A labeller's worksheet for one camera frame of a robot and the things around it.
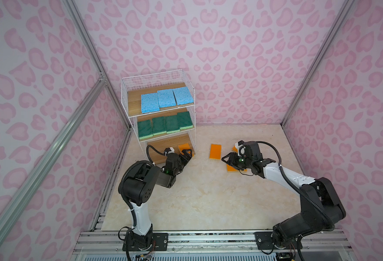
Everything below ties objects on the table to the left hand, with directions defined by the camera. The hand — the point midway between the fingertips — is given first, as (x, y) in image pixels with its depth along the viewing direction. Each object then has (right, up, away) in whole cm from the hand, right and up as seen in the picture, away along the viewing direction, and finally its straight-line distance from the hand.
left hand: (191, 151), depth 96 cm
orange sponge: (-5, +2, +10) cm, 12 cm away
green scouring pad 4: (-24, +13, -12) cm, 29 cm away
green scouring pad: (-3, +17, -10) cm, 20 cm away
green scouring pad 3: (-16, +14, -12) cm, 25 cm away
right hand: (+18, -3, -9) cm, 21 cm away
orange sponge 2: (+15, -1, +9) cm, 18 cm away
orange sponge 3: (+21, -8, -13) cm, 26 cm away
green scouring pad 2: (-10, +15, -11) cm, 21 cm away
